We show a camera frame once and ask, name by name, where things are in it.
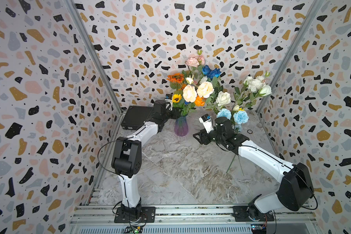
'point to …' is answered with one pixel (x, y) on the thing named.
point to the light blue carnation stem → (237, 129)
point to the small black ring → (249, 131)
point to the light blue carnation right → (241, 117)
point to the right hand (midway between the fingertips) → (197, 133)
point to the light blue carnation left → (224, 112)
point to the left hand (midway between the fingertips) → (181, 107)
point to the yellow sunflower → (176, 97)
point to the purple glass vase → (181, 127)
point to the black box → (135, 117)
